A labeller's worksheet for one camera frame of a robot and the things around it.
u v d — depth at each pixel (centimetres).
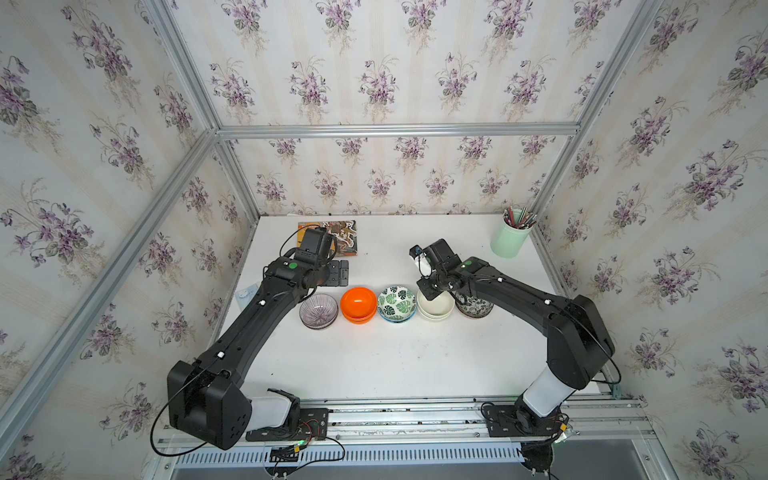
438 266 68
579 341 44
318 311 90
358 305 90
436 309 88
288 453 71
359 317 86
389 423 75
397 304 93
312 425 73
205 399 38
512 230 97
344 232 114
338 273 71
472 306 92
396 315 91
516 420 66
